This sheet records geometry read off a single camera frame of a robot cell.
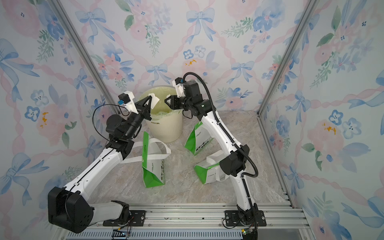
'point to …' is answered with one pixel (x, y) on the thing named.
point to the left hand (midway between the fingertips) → (151, 96)
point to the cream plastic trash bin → (166, 124)
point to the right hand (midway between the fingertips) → (167, 99)
